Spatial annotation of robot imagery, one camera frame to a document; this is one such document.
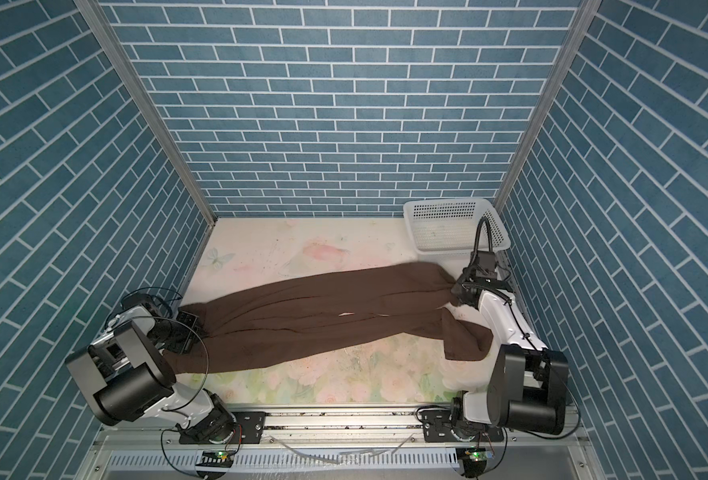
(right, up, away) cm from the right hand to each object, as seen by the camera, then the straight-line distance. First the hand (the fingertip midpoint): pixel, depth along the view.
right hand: (464, 288), depth 90 cm
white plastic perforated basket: (+4, +20, +30) cm, 37 cm away
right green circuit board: (-3, -38, -19) cm, 42 cm away
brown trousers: (-52, -9, +6) cm, 53 cm away
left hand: (-77, -11, -2) cm, 78 cm away
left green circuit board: (-66, -39, -17) cm, 79 cm away
